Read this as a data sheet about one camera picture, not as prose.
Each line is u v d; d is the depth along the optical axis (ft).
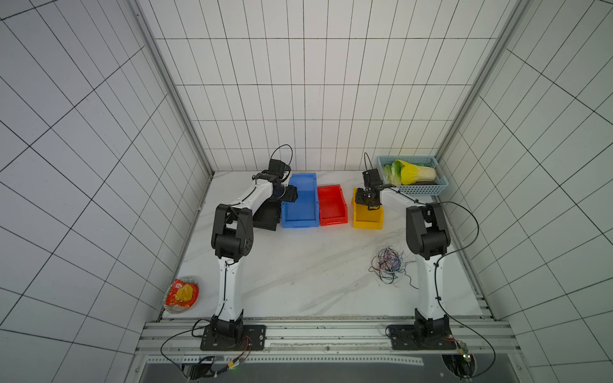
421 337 2.16
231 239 1.90
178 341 2.11
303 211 3.42
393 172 3.61
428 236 1.93
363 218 3.16
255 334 2.38
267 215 3.50
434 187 3.49
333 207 3.63
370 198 2.66
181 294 2.60
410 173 3.59
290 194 3.03
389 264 2.83
